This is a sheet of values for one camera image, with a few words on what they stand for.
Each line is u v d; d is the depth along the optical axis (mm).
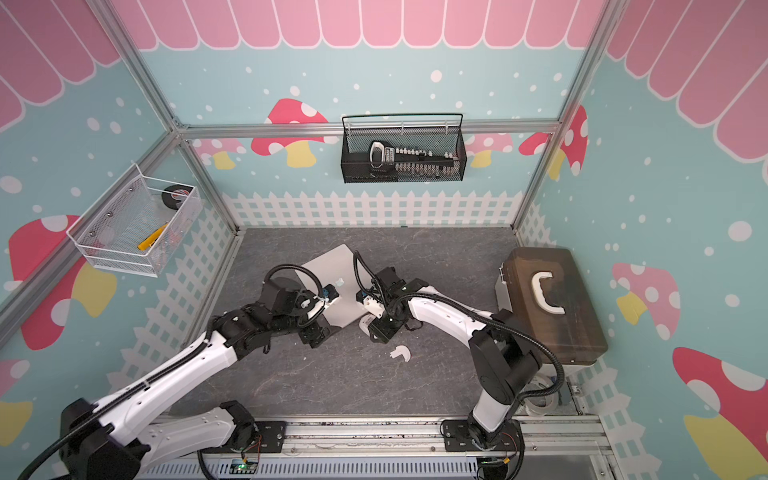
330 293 658
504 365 452
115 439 403
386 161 872
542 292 774
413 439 760
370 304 786
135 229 741
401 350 890
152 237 735
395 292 645
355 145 943
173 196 809
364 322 847
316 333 678
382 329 756
